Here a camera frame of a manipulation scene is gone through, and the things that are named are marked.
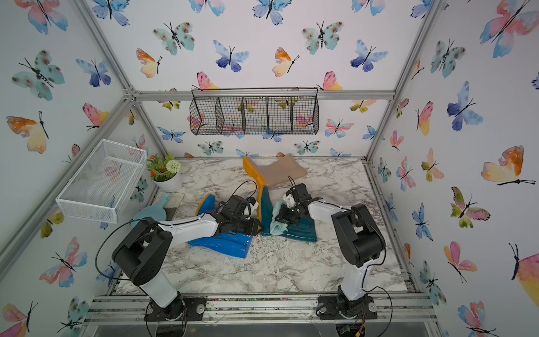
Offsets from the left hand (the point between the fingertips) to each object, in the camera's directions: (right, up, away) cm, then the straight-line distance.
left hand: (263, 226), depth 90 cm
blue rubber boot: (-13, -7, -1) cm, 15 cm away
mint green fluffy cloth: (+6, 0, -3) cm, 7 cm away
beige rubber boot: (+12, +26, +29) cm, 40 cm away
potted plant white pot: (-43, +18, +11) cm, 48 cm away
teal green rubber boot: (+18, -1, -1) cm, 18 cm away
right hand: (+6, +3, +3) cm, 7 cm away
